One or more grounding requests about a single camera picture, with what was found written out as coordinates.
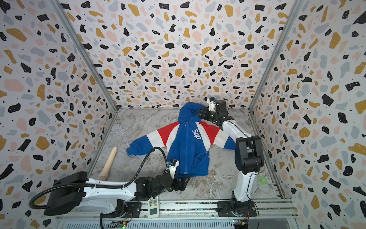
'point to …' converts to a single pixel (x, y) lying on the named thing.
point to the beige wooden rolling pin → (103, 176)
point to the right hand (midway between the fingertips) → (196, 109)
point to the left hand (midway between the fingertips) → (185, 174)
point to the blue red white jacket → (187, 141)
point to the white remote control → (153, 207)
